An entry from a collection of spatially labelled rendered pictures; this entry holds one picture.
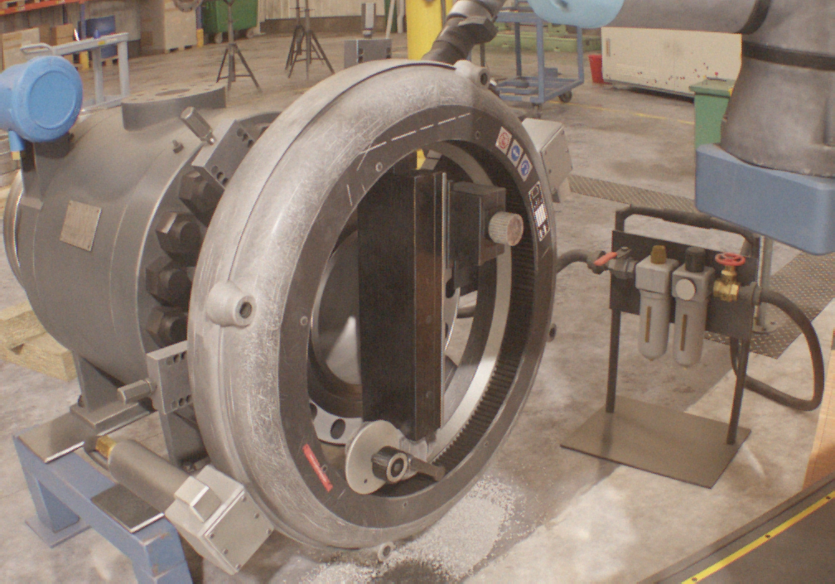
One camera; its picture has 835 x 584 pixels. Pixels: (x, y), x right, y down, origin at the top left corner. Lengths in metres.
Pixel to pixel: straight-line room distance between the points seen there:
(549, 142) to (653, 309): 0.60
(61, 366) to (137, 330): 1.34
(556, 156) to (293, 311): 0.67
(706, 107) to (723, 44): 2.75
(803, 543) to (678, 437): 0.91
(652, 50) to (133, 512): 6.76
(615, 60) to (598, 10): 7.37
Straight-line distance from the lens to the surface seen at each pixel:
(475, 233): 1.17
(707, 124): 4.48
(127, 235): 1.36
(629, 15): 0.65
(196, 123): 1.05
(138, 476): 1.24
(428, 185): 1.15
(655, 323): 1.97
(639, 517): 1.85
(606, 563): 1.72
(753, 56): 0.72
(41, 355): 2.74
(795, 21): 0.69
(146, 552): 1.46
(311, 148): 1.04
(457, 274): 1.48
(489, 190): 1.19
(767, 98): 0.70
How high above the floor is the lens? 1.10
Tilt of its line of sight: 20 degrees down
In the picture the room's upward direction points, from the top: 2 degrees counter-clockwise
